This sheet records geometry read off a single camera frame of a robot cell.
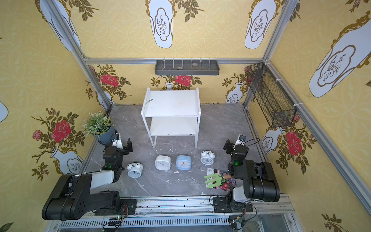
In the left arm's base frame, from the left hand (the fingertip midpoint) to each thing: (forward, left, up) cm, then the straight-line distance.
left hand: (122, 139), depth 89 cm
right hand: (-2, -71, -2) cm, 71 cm away
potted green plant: (+4, +12, +9) cm, 16 cm away
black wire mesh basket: (+7, -92, +18) cm, 94 cm away
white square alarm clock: (-15, -26, -3) cm, 30 cm away
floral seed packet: (-26, -62, -9) cm, 68 cm away
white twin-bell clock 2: (-13, -51, -1) cm, 53 cm away
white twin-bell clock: (-18, -11, -2) cm, 21 cm away
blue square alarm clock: (-15, -38, -3) cm, 40 cm away
